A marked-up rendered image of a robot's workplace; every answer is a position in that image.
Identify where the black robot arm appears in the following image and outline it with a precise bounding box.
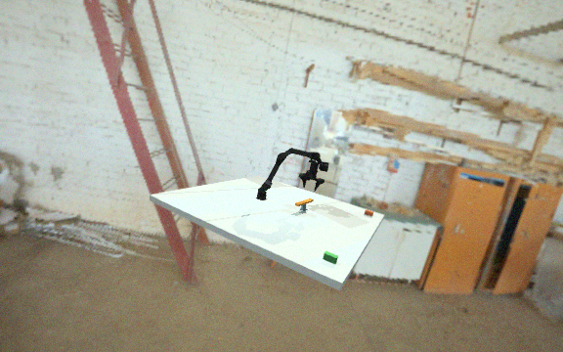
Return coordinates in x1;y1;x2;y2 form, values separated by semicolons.
257;148;329;200

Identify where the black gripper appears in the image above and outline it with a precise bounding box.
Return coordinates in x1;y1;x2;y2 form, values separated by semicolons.
299;169;325;190

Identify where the green rectangular block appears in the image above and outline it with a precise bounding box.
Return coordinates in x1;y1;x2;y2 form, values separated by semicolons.
323;251;338;264

